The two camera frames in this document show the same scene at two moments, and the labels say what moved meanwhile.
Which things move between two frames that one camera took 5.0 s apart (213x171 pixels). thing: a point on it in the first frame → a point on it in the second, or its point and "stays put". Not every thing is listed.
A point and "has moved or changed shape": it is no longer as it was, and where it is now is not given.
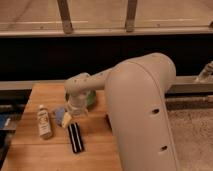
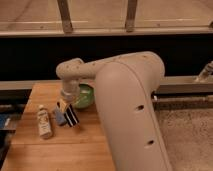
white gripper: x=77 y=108 → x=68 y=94
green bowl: x=88 y=95 stays put
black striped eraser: x=76 y=139 has moved or changed shape
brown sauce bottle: x=44 y=122 stays put
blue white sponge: x=59 y=115 stays put
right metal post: x=130 y=16 stays put
